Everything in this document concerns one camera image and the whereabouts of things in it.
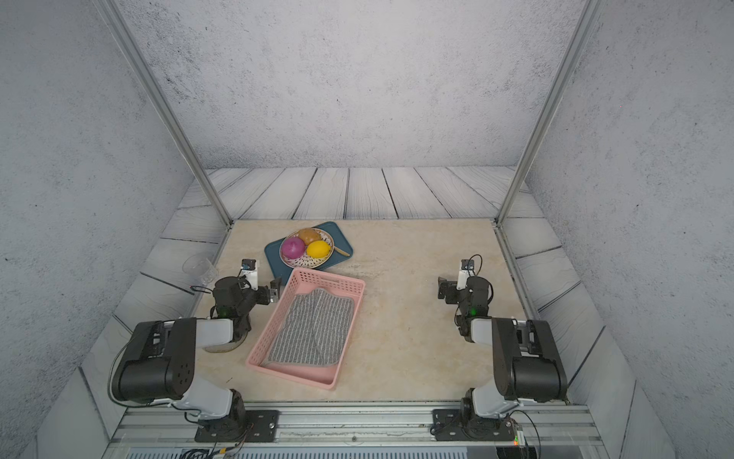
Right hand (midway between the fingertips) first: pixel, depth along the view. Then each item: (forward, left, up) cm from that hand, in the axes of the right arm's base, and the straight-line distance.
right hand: (459, 276), depth 94 cm
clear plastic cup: (+6, +90, -4) cm, 90 cm away
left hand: (-1, +61, +2) cm, 61 cm away
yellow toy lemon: (+14, +48, -2) cm, 50 cm away
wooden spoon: (+16, +41, -7) cm, 44 cm away
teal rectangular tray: (+6, +60, -4) cm, 60 cm away
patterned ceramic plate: (+11, +53, -6) cm, 55 cm away
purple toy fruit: (+13, +57, -1) cm, 59 cm away
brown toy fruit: (+21, +53, -2) cm, 57 cm away
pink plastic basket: (+1, +53, -4) cm, 53 cm away
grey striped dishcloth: (-16, +46, -5) cm, 49 cm away
